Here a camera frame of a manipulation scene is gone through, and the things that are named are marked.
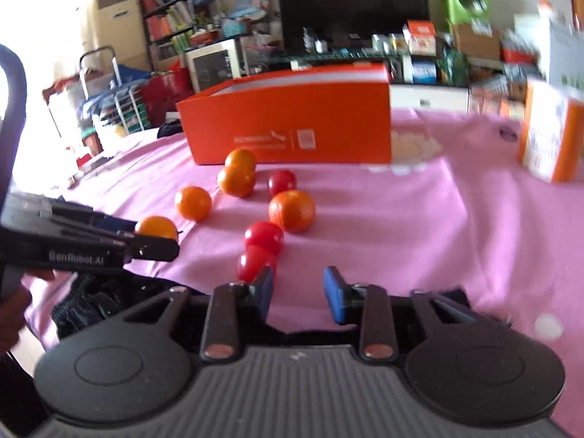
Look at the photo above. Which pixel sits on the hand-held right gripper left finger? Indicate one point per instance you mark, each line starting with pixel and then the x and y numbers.
pixel 264 288

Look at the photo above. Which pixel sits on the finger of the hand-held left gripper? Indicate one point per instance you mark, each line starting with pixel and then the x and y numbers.
pixel 91 220
pixel 155 250

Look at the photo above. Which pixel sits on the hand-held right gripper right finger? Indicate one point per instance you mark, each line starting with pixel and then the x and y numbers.
pixel 335 293

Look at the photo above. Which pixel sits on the orange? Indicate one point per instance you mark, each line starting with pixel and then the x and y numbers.
pixel 156 227
pixel 292 211
pixel 240 158
pixel 236 181
pixel 194 203

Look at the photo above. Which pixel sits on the red tomato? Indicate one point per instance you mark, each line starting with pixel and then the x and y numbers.
pixel 281 182
pixel 263 236
pixel 251 263

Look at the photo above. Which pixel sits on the orange cardboard box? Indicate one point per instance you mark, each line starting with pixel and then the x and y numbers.
pixel 292 114

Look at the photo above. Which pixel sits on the person's left hand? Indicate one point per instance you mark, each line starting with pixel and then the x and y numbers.
pixel 13 319

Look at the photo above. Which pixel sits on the dark cloth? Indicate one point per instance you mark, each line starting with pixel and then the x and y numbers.
pixel 100 296

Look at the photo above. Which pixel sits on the pink floral tablecloth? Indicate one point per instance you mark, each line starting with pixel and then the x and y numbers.
pixel 433 237

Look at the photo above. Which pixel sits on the plastic drawer rack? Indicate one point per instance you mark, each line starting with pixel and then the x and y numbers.
pixel 127 109

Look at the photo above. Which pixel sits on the red bag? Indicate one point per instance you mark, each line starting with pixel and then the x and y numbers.
pixel 169 96

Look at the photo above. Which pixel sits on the metal hand cart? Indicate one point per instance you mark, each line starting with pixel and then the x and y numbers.
pixel 98 68

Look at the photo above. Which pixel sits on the white microwave oven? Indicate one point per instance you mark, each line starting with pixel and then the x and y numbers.
pixel 214 66

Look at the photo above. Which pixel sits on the white standing air conditioner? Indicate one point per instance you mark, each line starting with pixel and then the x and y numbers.
pixel 121 23

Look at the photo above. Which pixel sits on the white television cabinet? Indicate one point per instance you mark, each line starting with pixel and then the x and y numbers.
pixel 429 96

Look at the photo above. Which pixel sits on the bookshelf with books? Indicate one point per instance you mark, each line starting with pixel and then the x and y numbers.
pixel 175 18

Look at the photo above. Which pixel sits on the blue and white carton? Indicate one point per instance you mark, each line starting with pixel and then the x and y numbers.
pixel 424 73

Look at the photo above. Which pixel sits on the green foil bag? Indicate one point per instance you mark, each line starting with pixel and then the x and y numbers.
pixel 454 67

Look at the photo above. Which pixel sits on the orange and white carton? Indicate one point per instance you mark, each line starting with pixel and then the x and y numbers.
pixel 420 39

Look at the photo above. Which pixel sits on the orange and white can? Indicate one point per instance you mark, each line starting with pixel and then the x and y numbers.
pixel 554 137

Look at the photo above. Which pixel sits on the brown cardboard box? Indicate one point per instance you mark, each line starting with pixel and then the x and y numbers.
pixel 477 41

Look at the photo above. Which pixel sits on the black flat television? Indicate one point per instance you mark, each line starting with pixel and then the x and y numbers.
pixel 351 0

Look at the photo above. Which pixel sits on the red plastic basin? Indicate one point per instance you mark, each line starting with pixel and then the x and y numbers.
pixel 518 54

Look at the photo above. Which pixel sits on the white chest freezer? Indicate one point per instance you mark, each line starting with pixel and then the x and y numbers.
pixel 565 54

